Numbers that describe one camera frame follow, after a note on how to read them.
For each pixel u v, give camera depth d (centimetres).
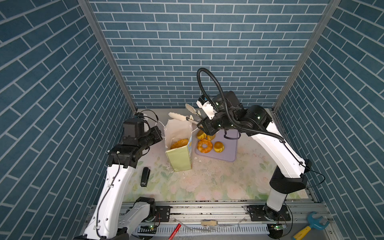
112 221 37
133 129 48
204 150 95
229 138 50
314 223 70
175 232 68
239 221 73
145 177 83
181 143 90
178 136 96
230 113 42
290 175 42
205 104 52
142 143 55
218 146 94
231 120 42
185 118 64
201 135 97
